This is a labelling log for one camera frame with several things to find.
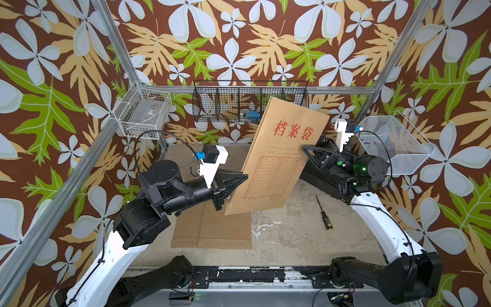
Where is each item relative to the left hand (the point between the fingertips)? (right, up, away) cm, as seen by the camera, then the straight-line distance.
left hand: (245, 175), depth 47 cm
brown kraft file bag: (-12, -28, +39) cm, 50 cm away
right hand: (+17, +7, +9) cm, 20 cm away
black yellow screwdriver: (+38, -23, +42) cm, 61 cm away
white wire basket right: (+66, +14, +37) cm, 77 cm away
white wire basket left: (-47, +26, +40) cm, 67 cm away
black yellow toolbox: (+40, -5, +46) cm, 61 cm away
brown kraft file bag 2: (-27, -27, +40) cm, 55 cm away
